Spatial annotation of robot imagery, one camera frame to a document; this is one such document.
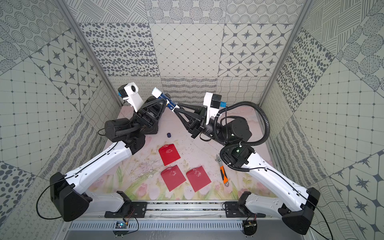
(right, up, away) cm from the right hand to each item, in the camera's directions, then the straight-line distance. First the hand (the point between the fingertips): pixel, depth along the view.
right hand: (174, 110), depth 47 cm
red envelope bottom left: (-7, -37, +39) cm, 54 cm away
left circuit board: (-30, -55, +25) cm, 67 cm away
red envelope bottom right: (+8, -37, +38) cm, 54 cm away
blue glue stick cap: (-12, -14, +54) cm, 58 cm away
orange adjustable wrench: (+23, -35, +39) cm, 57 cm away
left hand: (-1, +1, -6) cm, 6 cm away
